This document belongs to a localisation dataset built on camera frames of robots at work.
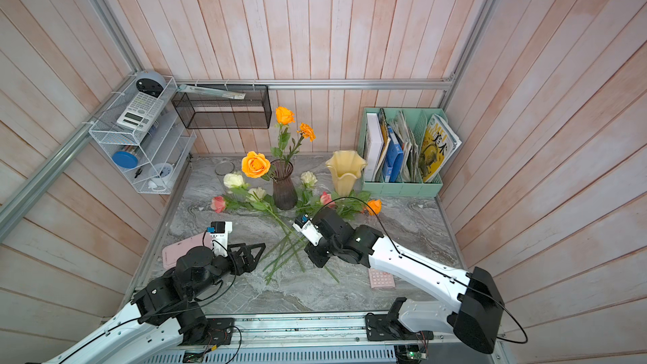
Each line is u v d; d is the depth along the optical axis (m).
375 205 0.95
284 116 0.82
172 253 0.86
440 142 0.96
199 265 0.51
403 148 0.93
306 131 0.83
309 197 1.04
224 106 1.06
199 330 0.65
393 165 0.95
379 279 0.82
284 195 1.06
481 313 0.39
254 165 0.69
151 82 0.80
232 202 0.98
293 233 0.93
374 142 0.90
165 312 0.50
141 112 0.78
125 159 0.76
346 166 0.94
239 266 0.62
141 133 0.75
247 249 0.62
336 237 0.56
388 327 0.65
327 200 0.98
